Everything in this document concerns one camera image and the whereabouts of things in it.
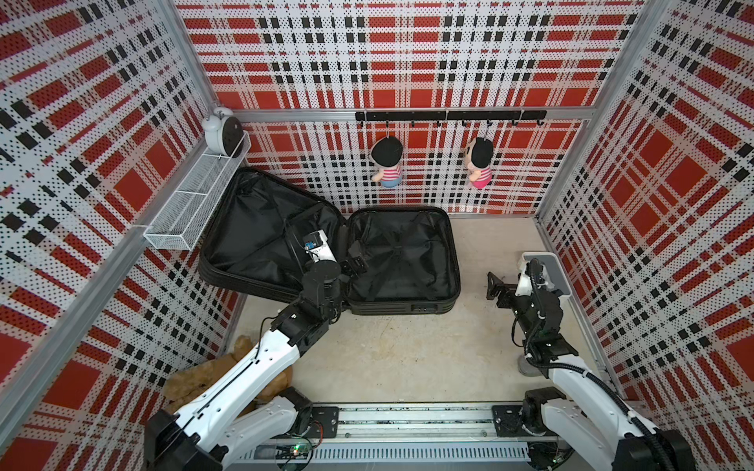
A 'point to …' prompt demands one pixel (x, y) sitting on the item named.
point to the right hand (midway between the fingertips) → (509, 274)
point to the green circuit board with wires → (299, 449)
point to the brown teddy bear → (183, 382)
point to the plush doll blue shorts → (386, 154)
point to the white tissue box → (554, 272)
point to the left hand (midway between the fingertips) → (348, 248)
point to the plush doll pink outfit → (479, 155)
